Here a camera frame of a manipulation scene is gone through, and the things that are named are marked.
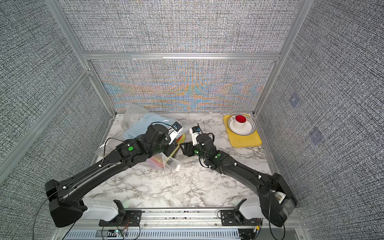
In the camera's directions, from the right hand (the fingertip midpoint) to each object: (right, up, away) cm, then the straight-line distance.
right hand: (184, 140), depth 79 cm
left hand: (-2, +2, -10) cm, 10 cm away
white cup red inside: (+37, +11, +24) cm, 45 cm away
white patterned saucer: (+46, +7, +30) cm, 55 cm away
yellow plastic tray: (+35, -3, +24) cm, 42 cm away
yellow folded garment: (-1, +1, -7) cm, 7 cm away
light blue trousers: (-28, +10, +13) cm, 33 cm away
